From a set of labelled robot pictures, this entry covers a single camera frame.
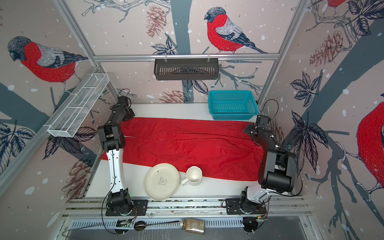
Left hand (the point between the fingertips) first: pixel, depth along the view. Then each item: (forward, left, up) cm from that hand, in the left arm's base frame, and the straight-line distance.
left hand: (127, 116), depth 111 cm
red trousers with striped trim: (-31, -68, +4) cm, 75 cm away
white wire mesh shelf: (-27, +9, +29) cm, 41 cm away
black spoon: (-67, -26, +1) cm, 72 cm away
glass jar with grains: (-68, -51, +4) cm, 85 cm away
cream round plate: (-47, -33, -1) cm, 58 cm away
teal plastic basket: (+2, -79, +9) cm, 79 cm away
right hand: (-21, -88, +7) cm, 91 cm away
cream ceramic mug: (-45, -51, +1) cm, 68 cm away
